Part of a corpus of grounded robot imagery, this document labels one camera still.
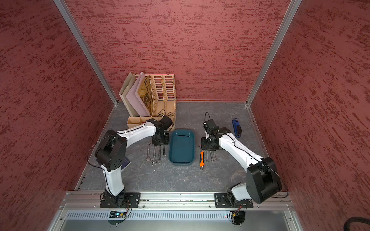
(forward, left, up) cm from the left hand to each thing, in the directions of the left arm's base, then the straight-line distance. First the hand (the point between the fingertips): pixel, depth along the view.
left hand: (163, 145), depth 92 cm
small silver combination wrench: (-6, -29, -3) cm, 30 cm away
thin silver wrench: (-3, -1, -3) cm, 4 cm away
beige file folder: (+33, +22, +27) cm, 48 cm away
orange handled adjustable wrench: (-8, -25, -2) cm, 27 cm away
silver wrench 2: (-7, -34, -3) cm, 35 cm away
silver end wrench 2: (-8, +2, -4) cm, 9 cm away
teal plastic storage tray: (-3, -12, -1) cm, 13 cm away
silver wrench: (-8, +9, -3) cm, 12 cm away
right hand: (-5, -27, +5) cm, 28 cm away
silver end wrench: (-8, +5, -4) cm, 11 cm away
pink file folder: (+22, +19, +13) cm, 32 cm away
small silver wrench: (-5, -32, -4) cm, 33 cm away
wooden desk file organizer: (+44, +9, +6) cm, 46 cm away
